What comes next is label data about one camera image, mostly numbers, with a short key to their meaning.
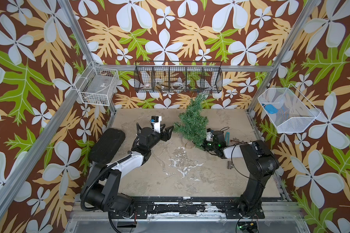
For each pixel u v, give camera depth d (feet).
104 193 1.40
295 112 2.55
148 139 2.16
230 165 2.91
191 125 2.67
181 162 3.02
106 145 3.07
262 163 1.65
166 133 2.46
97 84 2.83
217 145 2.63
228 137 3.43
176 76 3.16
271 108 2.84
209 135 2.98
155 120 2.36
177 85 3.23
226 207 2.46
